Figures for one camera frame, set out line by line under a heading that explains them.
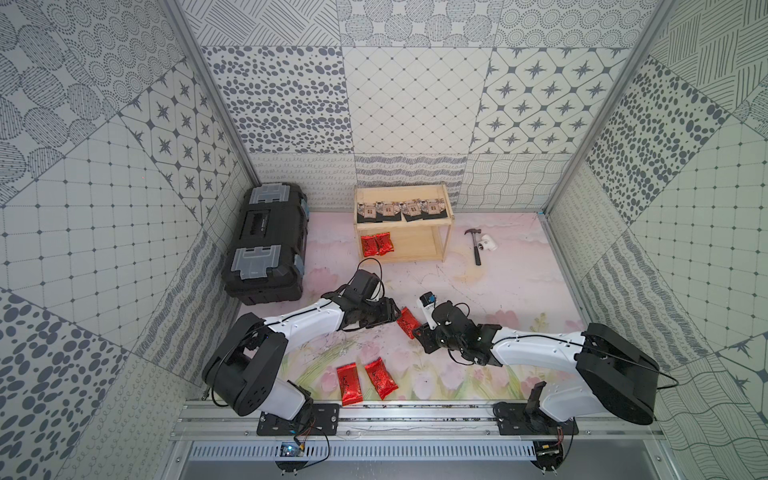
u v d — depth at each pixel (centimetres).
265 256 87
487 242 107
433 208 93
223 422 75
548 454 73
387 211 92
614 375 43
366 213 91
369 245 104
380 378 78
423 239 110
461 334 65
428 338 75
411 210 93
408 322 89
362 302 70
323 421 73
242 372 44
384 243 104
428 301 76
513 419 73
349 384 78
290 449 72
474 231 114
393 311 81
